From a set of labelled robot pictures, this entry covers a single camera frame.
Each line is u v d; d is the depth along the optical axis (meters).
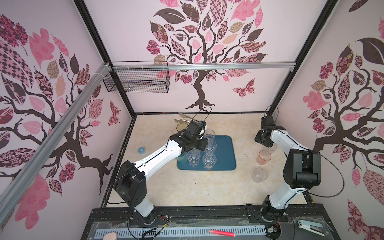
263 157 0.93
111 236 0.68
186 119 1.18
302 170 0.48
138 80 1.22
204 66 0.94
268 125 0.74
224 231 0.70
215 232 0.69
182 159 0.86
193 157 0.94
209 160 0.92
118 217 0.75
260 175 0.87
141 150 0.99
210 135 1.01
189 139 0.62
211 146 0.95
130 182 0.43
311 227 0.69
